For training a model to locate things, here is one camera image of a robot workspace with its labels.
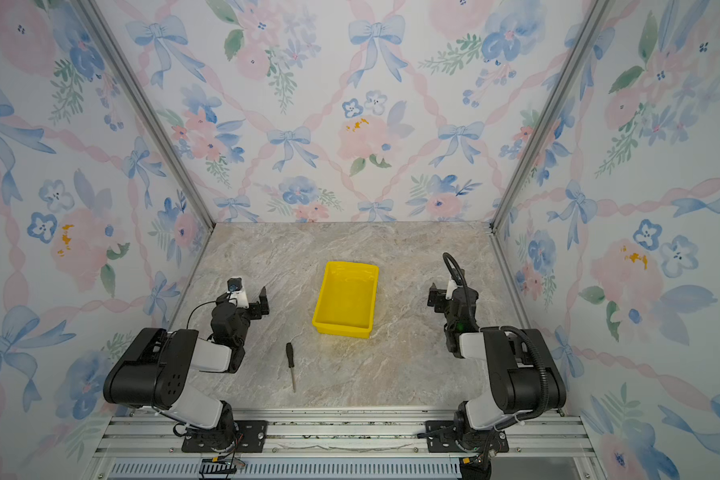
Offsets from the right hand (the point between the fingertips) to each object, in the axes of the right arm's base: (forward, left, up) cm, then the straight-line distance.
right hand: (449, 283), depth 94 cm
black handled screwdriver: (-22, +48, -7) cm, 53 cm away
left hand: (-3, +62, +2) cm, 62 cm away
